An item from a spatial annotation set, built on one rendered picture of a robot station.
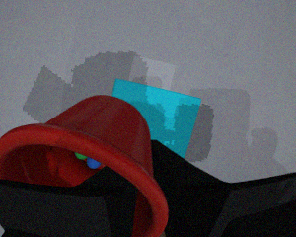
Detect dark red cup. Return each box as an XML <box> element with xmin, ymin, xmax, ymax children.
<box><xmin>0</xmin><ymin>95</ymin><xmax>169</xmax><ymax>237</ymax></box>

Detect blue marble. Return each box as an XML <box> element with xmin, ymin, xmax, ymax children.
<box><xmin>86</xmin><ymin>157</ymin><xmax>101</xmax><ymax>169</ymax></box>

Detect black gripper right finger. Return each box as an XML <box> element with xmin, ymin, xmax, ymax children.
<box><xmin>151</xmin><ymin>141</ymin><xmax>296</xmax><ymax>237</ymax></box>

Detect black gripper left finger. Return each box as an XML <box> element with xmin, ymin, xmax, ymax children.
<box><xmin>0</xmin><ymin>166</ymin><xmax>137</xmax><ymax>237</ymax></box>

